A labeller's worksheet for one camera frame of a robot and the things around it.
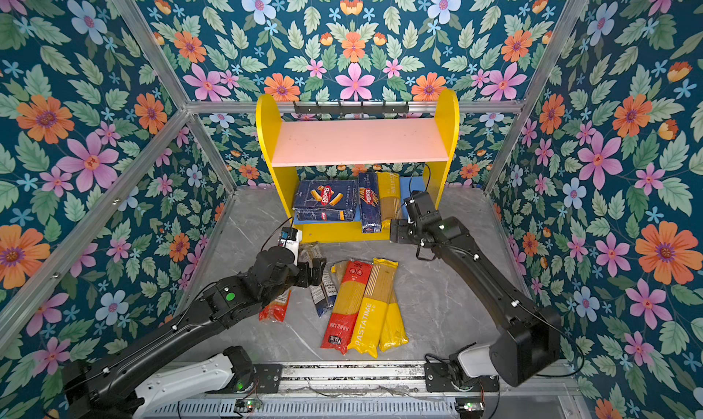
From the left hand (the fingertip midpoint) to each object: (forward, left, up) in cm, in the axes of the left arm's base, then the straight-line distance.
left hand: (317, 256), depth 71 cm
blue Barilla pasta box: (+23, -1, -4) cm, 23 cm away
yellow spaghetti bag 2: (-15, -20, -22) cm, 33 cm away
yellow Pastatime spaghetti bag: (-13, -13, -20) cm, 27 cm away
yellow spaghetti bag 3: (+5, -3, -21) cm, 22 cm away
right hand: (+10, -25, -3) cm, 27 cm away
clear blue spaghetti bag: (-2, +1, -21) cm, 21 cm away
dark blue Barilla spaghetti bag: (+21, -15, -7) cm, 27 cm away
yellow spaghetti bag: (+25, -23, -7) cm, 35 cm away
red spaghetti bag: (+1, -8, -19) cm, 20 cm away
